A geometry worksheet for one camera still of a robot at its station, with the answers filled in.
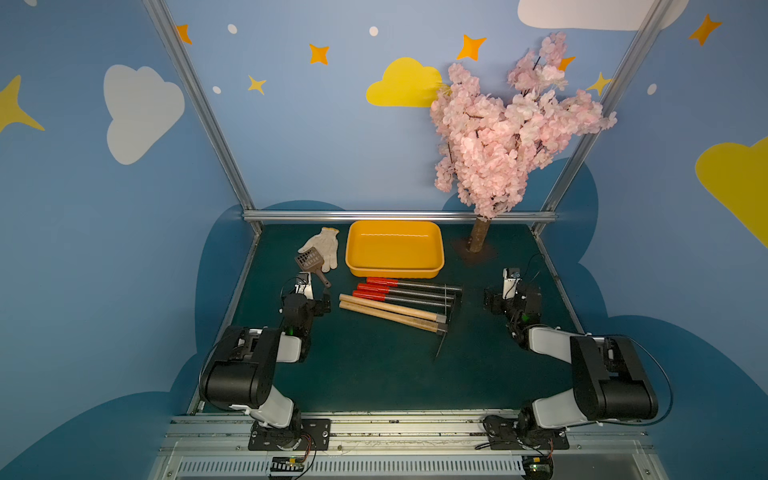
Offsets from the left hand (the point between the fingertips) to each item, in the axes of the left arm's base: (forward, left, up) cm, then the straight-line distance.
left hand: (310, 285), depth 94 cm
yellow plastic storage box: (+21, -27, -6) cm, 35 cm away
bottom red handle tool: (0, -22, -6) cm, 23 cm away
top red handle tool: (+6, -28, -7) cm, 29 cm away
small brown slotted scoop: (+15, +4, -6) cm, 16 cm away
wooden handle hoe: (-4, -26, -7) cm, 28 cm away
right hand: (+2, -63, -1) cm, 63 cm away
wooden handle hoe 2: (-9, -33, -7) cm, 35 cm away
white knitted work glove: (+24, -1, -8) cm, 25 cm away
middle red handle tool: (+4, -25, -7) cm, 26 cm away
